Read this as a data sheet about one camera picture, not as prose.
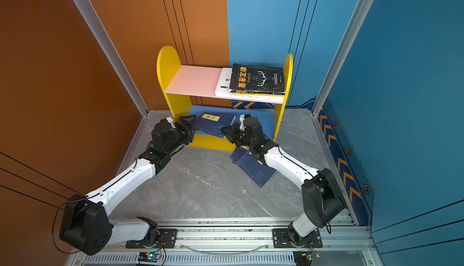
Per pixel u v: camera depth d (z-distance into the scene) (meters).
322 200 0.44
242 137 0.69
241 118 0.78
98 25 0.81
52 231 0.45
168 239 0.74
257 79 0.69
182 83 0.76
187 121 0.71
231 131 0.75
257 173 0.91
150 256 0.71
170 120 0.76
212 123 0.85
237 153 0.96
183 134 0.70
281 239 0.72
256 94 0.67
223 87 0.71
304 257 0.71
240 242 0.73
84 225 0.41
